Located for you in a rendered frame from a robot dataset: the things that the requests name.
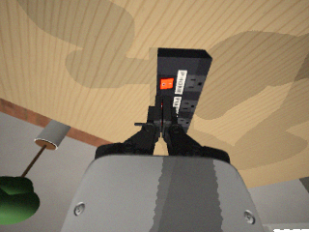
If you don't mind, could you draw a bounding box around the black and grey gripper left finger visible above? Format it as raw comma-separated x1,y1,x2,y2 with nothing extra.
95,96,161,158

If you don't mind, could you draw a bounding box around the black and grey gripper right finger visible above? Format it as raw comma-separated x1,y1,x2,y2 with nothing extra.
161,96,230,163

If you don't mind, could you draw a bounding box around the black power strip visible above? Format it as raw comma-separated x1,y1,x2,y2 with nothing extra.
156,48,212,133

